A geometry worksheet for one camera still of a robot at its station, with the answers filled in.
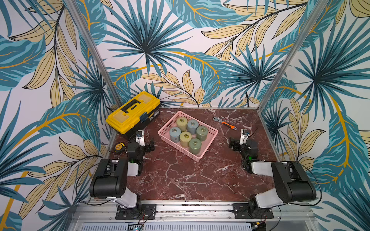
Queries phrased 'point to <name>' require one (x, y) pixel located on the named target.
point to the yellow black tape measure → (120, 148)
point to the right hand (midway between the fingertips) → (239, 137)
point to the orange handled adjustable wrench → (218, 119)
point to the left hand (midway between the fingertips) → (146, 138)
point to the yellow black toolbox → (134, 113)
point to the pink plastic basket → (164, 134)
